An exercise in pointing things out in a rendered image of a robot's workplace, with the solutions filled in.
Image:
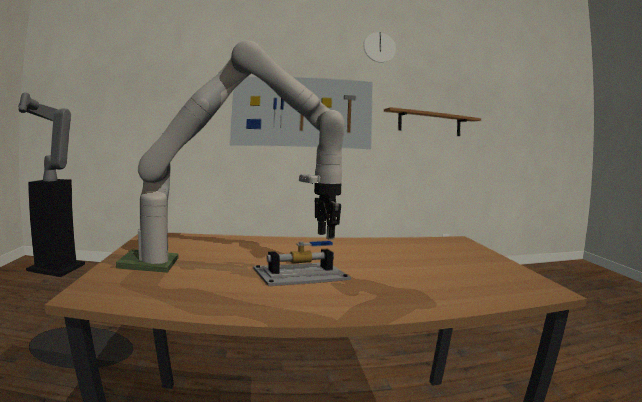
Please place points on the ball valve with blue lever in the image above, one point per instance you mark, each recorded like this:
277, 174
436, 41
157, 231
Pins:
326, 265

